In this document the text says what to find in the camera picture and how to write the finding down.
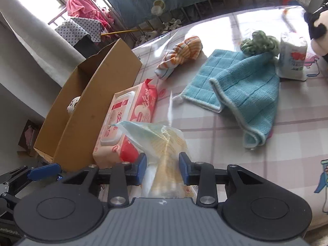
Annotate small brown box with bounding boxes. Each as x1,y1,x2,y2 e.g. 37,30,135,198
17,119,41,157

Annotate black-haired doll in red shirt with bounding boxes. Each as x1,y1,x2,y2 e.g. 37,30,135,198
304,5,328,62

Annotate clear bag of yellow cloths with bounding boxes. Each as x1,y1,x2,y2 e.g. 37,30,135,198
110,120,191,199

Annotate white curtain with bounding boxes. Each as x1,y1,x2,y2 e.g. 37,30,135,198
0,0,89,123

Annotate pink hanging clothes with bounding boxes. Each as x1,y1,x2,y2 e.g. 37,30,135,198
66,0,114,30

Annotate white plush toy in box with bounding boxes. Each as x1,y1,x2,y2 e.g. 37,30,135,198
67,96,82,111

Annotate pink wet wipes pack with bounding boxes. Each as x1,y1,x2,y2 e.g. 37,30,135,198
92,79,158,168

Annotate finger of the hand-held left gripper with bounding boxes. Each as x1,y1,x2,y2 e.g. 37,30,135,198
5,163,62,192

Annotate dark grey cloth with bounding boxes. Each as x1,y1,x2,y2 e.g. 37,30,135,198
74,34,93,55

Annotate teal waffle cloth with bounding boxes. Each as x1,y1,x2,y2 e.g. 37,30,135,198
172,49,248,114

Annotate white tissue pack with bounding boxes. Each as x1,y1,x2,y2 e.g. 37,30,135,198
277,32,308,82

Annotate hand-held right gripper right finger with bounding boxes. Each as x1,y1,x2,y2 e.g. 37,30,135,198
179,152,264,207

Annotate plaid plastic tablecloth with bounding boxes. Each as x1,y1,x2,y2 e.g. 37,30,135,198
97,1,328,227

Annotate orange white striped cloth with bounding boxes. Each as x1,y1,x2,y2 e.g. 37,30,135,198
156,36,203,79

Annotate yellow stick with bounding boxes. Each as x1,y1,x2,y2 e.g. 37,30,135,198
101,28,144,36

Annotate teal ribbed towel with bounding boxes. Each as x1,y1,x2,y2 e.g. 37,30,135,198
209,52,280,149

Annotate white polka dot cloth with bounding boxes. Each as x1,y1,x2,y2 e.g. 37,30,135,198
55,17,102,44

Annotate brown cardboard box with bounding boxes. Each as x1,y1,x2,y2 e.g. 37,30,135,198
33,38,142,172

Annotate green knitted scrubber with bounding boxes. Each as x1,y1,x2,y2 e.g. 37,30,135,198
239,30,280,57

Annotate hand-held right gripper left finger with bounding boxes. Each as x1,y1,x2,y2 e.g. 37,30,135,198
61,153,147,208

